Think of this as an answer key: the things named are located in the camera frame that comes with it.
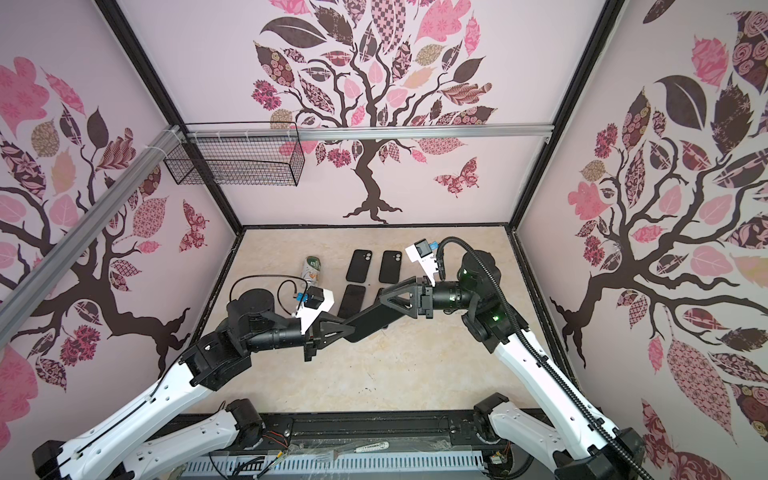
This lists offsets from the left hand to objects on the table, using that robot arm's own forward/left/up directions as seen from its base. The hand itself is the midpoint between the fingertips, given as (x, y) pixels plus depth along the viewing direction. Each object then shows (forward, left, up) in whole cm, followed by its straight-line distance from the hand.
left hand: (351, 331), depth 61 cm
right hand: (+4, -7, +7) cm, 11 cm away
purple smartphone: (+28, -5, -28) cm, 40 cm away
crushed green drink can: (+34, +19, -24) cm, 45 cm away
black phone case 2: (+37, -8, -29) cm, 48 cm away
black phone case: (+39, +3, -29) cm, 48 cm away
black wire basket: (+60, +40, +5) cm, 72 cm away
